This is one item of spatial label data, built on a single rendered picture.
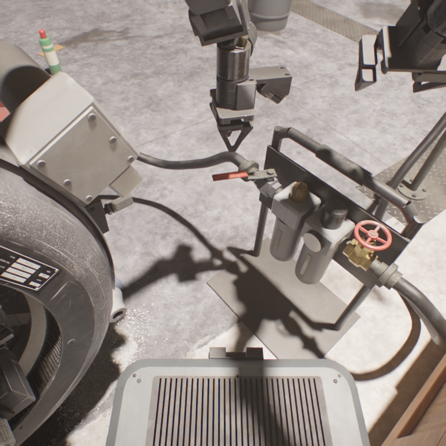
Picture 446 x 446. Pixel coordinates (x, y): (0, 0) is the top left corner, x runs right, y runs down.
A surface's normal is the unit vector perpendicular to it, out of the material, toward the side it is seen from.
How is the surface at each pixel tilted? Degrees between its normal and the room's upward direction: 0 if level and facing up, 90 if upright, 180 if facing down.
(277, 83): 90
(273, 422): 0
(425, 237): 0
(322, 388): 0
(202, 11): 121
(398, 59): 30
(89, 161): 90
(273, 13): 95
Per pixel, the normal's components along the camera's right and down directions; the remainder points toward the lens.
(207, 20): -0.22, 0.72
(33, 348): -0.04, 0.37
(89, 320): 0.66, 0.60
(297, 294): 0.02, -0.62
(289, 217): -0.76, 0.50
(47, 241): 0.83, 0.38
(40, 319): -0.14, 0.55
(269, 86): 0.22, 0.76
